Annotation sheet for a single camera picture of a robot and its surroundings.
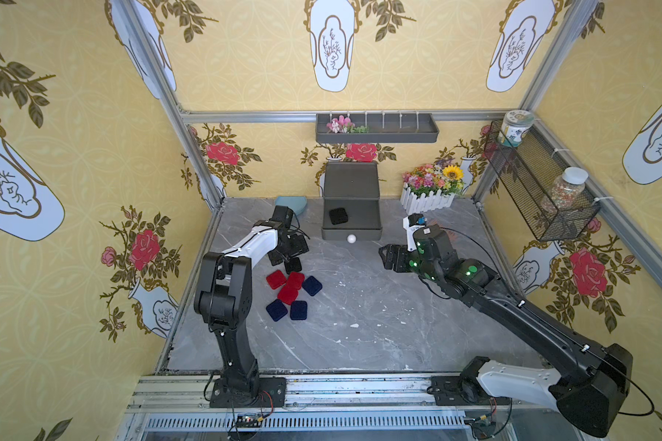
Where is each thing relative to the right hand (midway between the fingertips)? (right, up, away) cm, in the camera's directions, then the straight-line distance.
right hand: (395, 245), depth 77 cm
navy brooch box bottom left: (-36, -22, +13) cm, 45 cm away
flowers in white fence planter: (+19, +20, +29) cm, 40 cm away
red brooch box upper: (-31, -13, +18) cm, 38 cm away
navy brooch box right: (-25, -15, +17) cm, 34 cm away
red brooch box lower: (-33, -17, +15) cm, 40 cm away
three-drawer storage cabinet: (-11, +11, +20) cm, 25 cm away
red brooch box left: (-37, -13, +17) cm, 43 cm away
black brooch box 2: (-16, +9, +17) cm, 25 cm away
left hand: (-35, -4, +21) cm, 41 cm away
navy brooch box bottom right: (-29, -22, +13) cm, 39 cm away
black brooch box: (-32, -8, +19) cm, 38 cm away
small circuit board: (-40, -46, -4) cm, 61 cm away
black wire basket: (+47, +23, +13) cm, 54 cm away
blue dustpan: (-34, +15, +44) cm, 58 cm away
